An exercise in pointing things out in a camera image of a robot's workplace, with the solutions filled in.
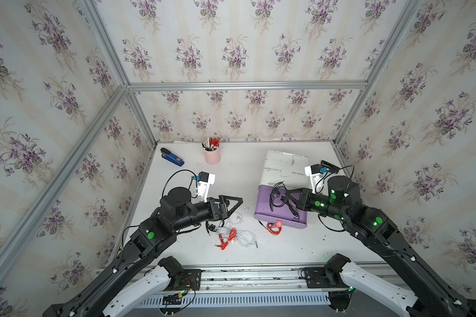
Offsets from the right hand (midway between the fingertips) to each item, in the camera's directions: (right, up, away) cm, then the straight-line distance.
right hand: (287, 193), depth 65 cm
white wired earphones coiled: (-13, -23, +19) cm, 33 cm away
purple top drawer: (-7, -10, +12) cm, 17 cm away
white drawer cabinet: (+4, +8, +15) cm, 18 cm away
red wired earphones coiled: (-1, -19, +21) cm, 28 cm away
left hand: (-16, -3, -6) cm, 18 cm away
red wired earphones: (-19, -21, +17) cm, 33 cm away
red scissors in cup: (-30, +21, +41) cm, 55 cm away
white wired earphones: (-18, -16, +25) cm, 34 cm away
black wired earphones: (-3, -1, +6) cm, 6 cm away
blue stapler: (-54, +12, +43) cm, 70 cm away
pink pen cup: (-31, +13, +44) cm, 55 cm away
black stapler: (+34, +7, +43) cm, 55 cm away
